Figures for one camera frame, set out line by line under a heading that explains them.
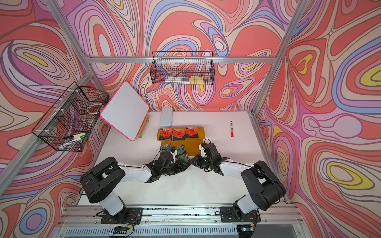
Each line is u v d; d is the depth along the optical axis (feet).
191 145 2.92
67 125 2.38
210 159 2.31
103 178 1.66
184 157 2.98
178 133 2.92
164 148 3.21
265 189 1.45
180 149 3.15
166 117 3.77
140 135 3.34
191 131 2.96
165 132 2.91
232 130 3.54
